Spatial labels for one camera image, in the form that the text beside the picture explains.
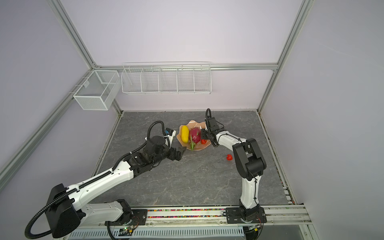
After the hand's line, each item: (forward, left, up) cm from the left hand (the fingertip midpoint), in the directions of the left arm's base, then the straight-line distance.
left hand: (178, 147), depth 77 cm
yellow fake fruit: (+17, -3, -12) cm, 20 cm away
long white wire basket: (+47, +8, +11) cm, 49 cm away
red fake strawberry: (+1, -30, -17) cm, 35 cm away
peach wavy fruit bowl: (+11, -14, -17) cm, 25 cm away
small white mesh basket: (+42, +53, +6) cm, 68 cm away
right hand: (+18, -15, -14) cm, 27 cm away
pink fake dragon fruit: (+14, -9, -13) cm, 21 cm away
